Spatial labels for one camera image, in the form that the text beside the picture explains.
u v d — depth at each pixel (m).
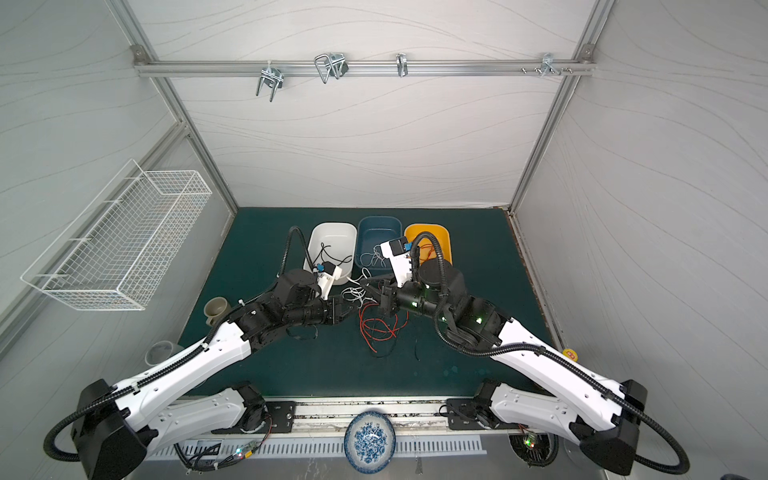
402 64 0.78
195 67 0.78
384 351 0.85
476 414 0.65
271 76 0.78
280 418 0.73
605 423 0.39
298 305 0.60
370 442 0.70
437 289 0.47
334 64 0.77
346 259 1.04
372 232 1.10
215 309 0.90
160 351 0.63
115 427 0.38
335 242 1.06
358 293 0.70
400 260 0.55
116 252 0.68
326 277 0.69
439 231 1.08
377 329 0.88
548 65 0.76
